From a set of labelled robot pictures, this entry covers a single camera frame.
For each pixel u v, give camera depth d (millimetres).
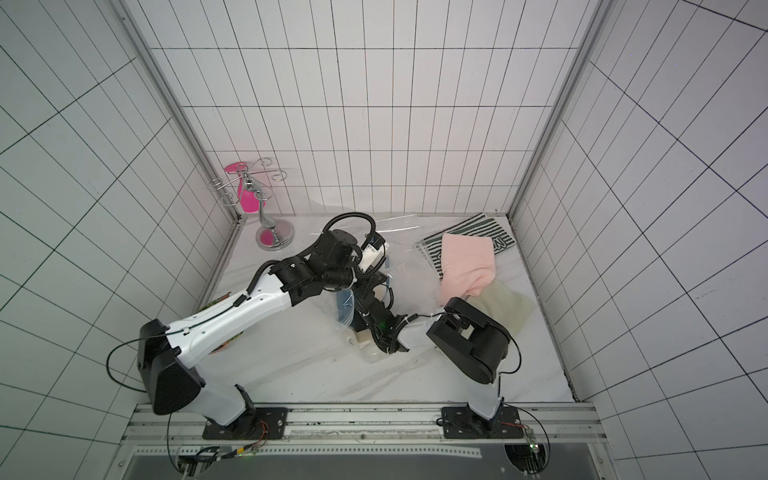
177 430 740
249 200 1004
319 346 846
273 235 1129
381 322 719
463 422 724
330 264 559
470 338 498
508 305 944
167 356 405
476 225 1138
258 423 715
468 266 1006
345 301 759
